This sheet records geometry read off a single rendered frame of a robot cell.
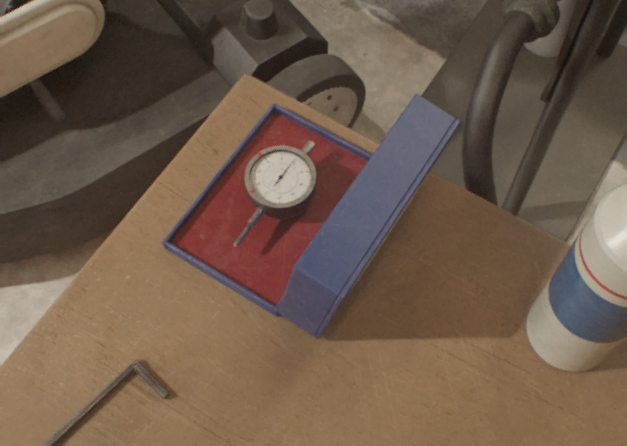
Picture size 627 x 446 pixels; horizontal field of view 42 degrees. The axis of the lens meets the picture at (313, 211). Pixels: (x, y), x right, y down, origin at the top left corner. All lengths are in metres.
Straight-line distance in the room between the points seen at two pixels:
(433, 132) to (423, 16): 0.86
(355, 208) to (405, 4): 0.93
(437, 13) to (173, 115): 0.54
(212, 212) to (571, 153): 0.75
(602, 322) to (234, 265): 0.28
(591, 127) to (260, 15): 0.55
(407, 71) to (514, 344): 0.78
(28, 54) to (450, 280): 0.61
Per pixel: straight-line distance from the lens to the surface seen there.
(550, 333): 0.61
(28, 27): 1.04
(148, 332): 0.65
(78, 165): 1.09
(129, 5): 1.24
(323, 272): 0.53
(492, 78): 0.81
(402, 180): 0.56
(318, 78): 1.09
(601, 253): 0.50
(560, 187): 1.27
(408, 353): 0.63
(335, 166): 0.69
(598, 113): 1.36
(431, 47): 1.39
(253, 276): 0.65
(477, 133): 0.81
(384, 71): 1.35
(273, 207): 0.64
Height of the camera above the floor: 1.07
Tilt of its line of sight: 62 degrees down
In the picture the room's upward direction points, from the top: straight up
